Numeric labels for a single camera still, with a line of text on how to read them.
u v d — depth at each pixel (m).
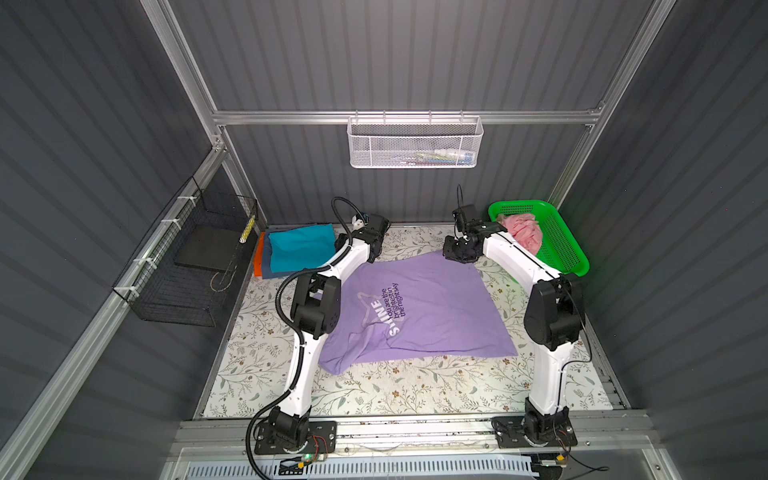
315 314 0.61
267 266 0.99
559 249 1.08
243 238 0.80
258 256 1.08
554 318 0.53
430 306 0.99
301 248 1.06
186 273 0.74
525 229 1.08
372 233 0.84
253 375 0.84
